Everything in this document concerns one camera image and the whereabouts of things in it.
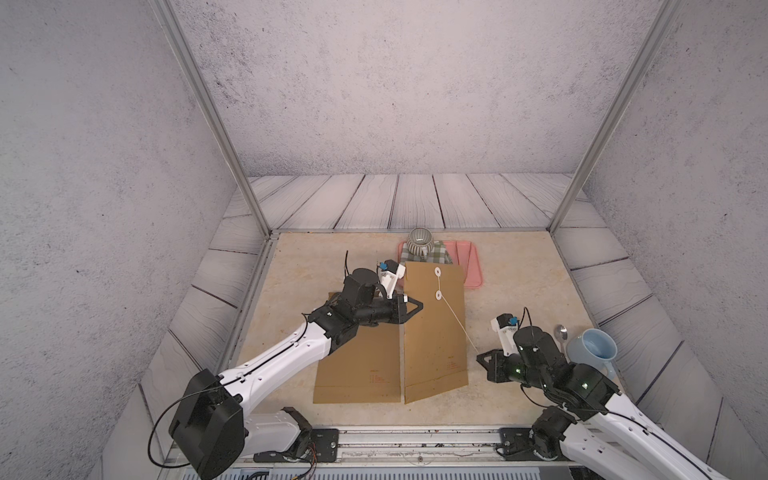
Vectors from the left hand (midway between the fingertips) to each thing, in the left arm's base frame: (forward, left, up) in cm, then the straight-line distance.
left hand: (426, 309), depth 72 cm
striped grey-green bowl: (+38, -3, -17) cm, 42 cm away
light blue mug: (-1, -50, -21) cm, 55 cm away
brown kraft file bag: (-5, +16, -24) cm, 30 cm away
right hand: (-9, -13, -10) cm, 18 cm away
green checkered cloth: (+36, -10, -21) cm, 43 cm away
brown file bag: (-4, -2, -10) cm, 11 cm away
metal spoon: (+3, -43, -22) cm, 48 cm away
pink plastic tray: (+38, -20, -23) cm, 48 cm away
